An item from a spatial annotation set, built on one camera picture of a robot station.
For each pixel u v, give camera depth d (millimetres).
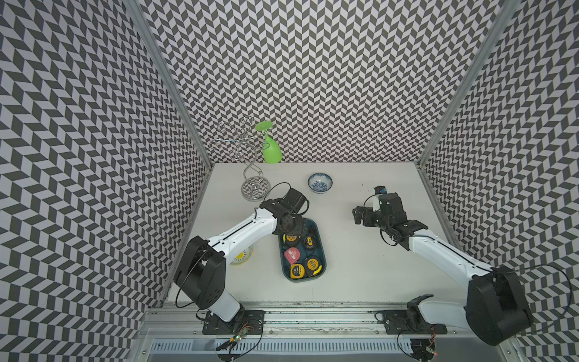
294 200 665
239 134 1113
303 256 850
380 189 755
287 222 607
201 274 427
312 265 819
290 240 886
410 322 659
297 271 807
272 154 927
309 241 875
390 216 646
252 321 714
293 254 865
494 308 399
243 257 864
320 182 1085
